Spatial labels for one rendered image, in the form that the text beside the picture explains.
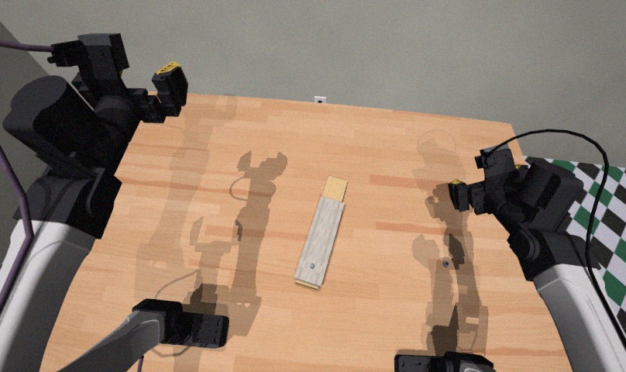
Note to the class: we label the light wooden plank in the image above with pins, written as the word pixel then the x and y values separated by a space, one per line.
pixel 334 189

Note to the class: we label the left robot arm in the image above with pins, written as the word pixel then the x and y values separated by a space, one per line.
pixel 69 212

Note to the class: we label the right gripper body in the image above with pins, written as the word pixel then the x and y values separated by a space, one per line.
pixel 485 202

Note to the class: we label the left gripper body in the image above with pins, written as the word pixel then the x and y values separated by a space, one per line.
pixel 126 113

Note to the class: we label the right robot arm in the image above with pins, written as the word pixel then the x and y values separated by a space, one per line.
pixel 555 262

